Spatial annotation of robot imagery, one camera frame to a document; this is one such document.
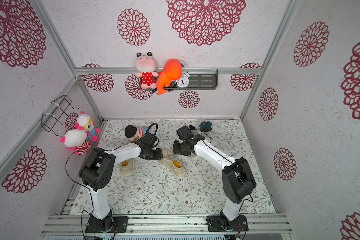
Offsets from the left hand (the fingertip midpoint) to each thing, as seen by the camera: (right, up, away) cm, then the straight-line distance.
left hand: (160, 158), depth 97 cm
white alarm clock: (+15, +47, -8) cm, 50 cm away
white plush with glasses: (-47, +23, -5) cm, 52 cm away
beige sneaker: (-18, -4, -10) cm, 21 cm away
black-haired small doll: (-19, +16, +6) cm, 26 cm away
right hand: (+9, +7, -10) cm, 16 cm away
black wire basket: (-50, +21, -25) cm, 60 cm away
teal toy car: (+31, +21, +11) cm, 40 cm away
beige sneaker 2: (+5, -1, -6) cm, 8 cm away
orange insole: (+11, -3, -6) cm, 13 cm away
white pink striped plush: (-47, +12, -12) cm, 50 cm away
